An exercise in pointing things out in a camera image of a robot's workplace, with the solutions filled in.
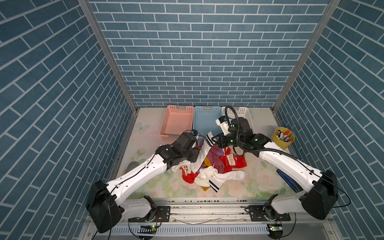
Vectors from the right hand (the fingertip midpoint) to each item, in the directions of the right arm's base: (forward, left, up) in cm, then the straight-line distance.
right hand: (213, 139), depth 77 cm
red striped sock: (+6, -11, -21) cm, 24 cm away
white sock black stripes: (-8, +9, -16) cm, 20 cm away
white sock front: (-13, 0, -16) cm, 21 cm away
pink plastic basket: (+31, +27, -22) cm, 47 cm away
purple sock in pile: (0, -2, -16) cm, 16 cm away
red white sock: (-2, -11, -19) cm, 23 cm away
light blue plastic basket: (+34, +6, -21) cm, 40 cm away
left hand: (-5, +7, -6) cm, 10 cm away
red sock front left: (-13, +12, -21) cm, 27 cm away
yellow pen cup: (+13, -43, -11) cm, 47 cm away
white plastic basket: (+40, -23, -18) cm, 50 cm away
